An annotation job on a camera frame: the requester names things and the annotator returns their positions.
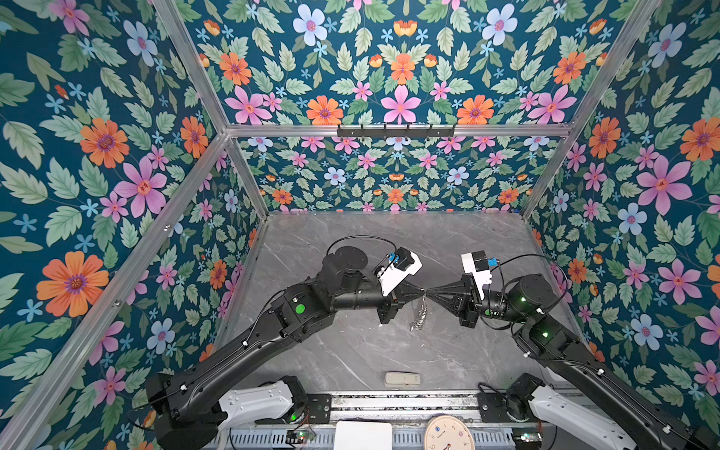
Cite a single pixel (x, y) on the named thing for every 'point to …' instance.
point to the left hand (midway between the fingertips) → (427, 292)
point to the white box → (363, 435)
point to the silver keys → (422, 315)
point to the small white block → (399, 379)
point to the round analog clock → (449, 432)
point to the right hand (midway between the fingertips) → (431, 294)
